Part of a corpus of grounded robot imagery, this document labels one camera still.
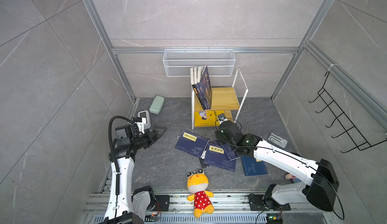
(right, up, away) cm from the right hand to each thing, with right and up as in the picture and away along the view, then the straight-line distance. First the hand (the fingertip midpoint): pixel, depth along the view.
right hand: (223, 127), depth 81 cm
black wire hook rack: (+50, -4, -24) cm, 56 cm away
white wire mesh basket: (+1, +42, +19) cm, 46 cm away
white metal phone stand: (+38, -10, +14) cm, 41 cm away
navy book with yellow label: (-18, -12, +13) cm, 25 cm away
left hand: (-33, -1, -7) cm, 34 cm away
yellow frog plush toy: (-14, -27, -8) cm, 32 cm away
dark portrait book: (-10, +25, +7) cm, 27 cm away
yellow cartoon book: (-10, +4, +19) cm, 22 cm away
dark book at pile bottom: (-12, -21, +4) cm, 24 cm away
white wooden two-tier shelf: (+5, +16, +12) cm, 21 cm away
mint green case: (-46, +14, +33) cm, 58 cm away
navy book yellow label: (-4, -18, +6) cm, 19 cm away
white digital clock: (-51, +7, +23) cm, 57 cm away
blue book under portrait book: (+17, -24, +3) cm, 30 cm away
